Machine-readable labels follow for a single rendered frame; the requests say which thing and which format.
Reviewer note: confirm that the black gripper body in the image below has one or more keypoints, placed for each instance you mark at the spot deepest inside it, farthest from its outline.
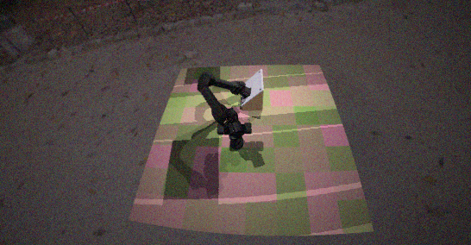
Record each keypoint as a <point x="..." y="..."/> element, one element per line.
<point x="247" y="128"/>

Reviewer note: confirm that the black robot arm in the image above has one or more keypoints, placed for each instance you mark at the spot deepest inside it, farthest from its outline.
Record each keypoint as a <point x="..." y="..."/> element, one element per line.
<point x="219" y="111"/>

